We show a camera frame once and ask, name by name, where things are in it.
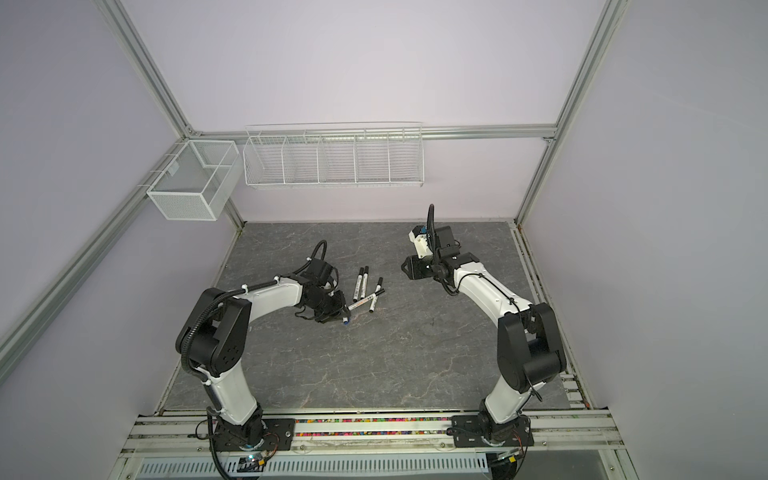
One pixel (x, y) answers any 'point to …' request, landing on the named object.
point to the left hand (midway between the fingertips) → (350, 317)
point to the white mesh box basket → (197, 183)
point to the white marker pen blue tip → (345, 320)
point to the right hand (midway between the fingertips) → (409, 267)
